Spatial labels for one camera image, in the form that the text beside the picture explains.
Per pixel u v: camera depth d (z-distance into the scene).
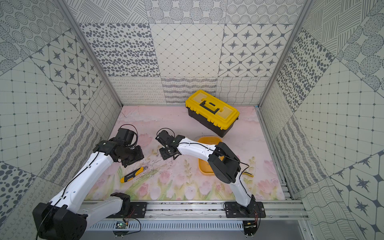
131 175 0.84
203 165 0.88
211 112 0.93
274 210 0.77
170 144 0.66
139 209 0.74
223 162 0.51
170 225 0.70
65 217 0.37
